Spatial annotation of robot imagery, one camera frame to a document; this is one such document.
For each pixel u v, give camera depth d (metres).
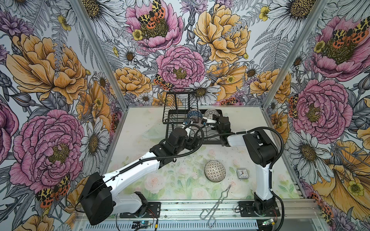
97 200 0.39
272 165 0.57
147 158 0.52
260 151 0.56
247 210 0.74
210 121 0.93
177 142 0.58
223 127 0.82
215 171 0.85
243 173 0.85
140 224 0.71
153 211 0.74
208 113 1.12
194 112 1.11
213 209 0.76
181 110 1.09
